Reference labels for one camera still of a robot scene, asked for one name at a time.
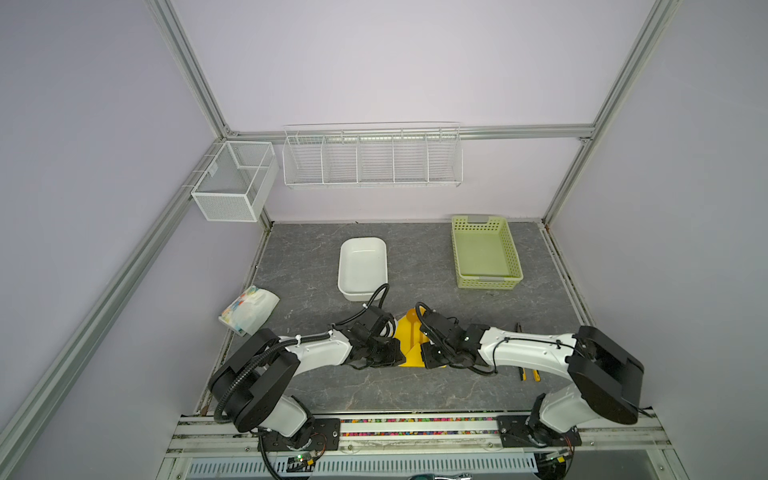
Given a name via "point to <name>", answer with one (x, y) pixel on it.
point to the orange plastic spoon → (411, 315)
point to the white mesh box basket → (236, 181)
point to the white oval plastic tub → (362, 268)
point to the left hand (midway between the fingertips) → (404, 364)
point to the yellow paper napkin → (414, 354)
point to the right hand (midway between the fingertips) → (423, 358)
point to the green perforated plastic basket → (484, 254)
